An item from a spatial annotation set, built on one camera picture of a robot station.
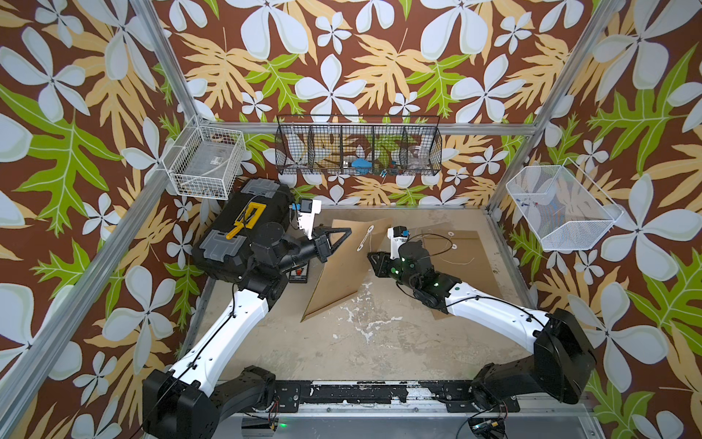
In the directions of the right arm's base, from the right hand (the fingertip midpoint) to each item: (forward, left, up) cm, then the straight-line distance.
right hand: (366, 254), depth 80 cm
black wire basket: (+42, +2, +10) cm, 43 cm away
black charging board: (+4, +24, -19) cm, 31 cm away
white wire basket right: (+12, -61, +7) cm, 63 cm away
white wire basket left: (+25, +51, +15) cm, 58 cm away
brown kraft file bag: (+15, -39, -20) cm, 46 cm away
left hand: (-5, +5, +17) cm, 18 cm away
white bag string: (+10, -36, -21) cm, 43 cm away
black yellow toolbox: (+5, +45, -1) cm, 45 cm away
